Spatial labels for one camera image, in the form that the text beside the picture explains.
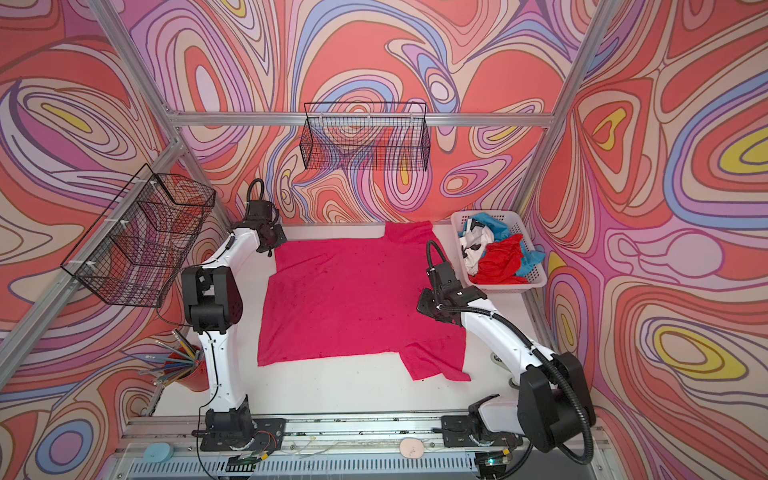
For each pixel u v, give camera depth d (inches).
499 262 38.7
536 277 37.4
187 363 30.4
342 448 28.6
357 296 39.0
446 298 25.1
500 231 42.6
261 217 32.6
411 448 27.5
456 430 29.0
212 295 23.0
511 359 18.3
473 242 41.2
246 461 27.7
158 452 27.5
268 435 28.3
